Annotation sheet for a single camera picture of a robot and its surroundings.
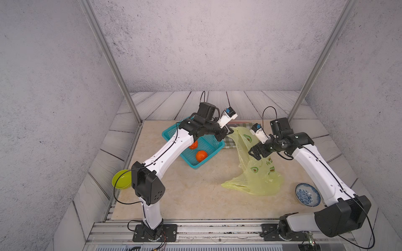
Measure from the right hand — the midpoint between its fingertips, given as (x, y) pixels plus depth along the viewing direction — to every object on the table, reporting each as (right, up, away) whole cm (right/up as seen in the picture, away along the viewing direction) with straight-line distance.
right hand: (257, 146), depth 78 cm
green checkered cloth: (-14, +2, -1) cm, 14 cm away
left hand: (-12, +8, -4) cm, 15 cm away
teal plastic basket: (-22, -2, +26) cm, 34 cm away
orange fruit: (-33, -1, +23) cm, 40 cm away
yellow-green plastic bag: (+2, -15, +1) cm, 15 cm away
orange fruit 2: (-28, -7, +16) cm, 33 cm away
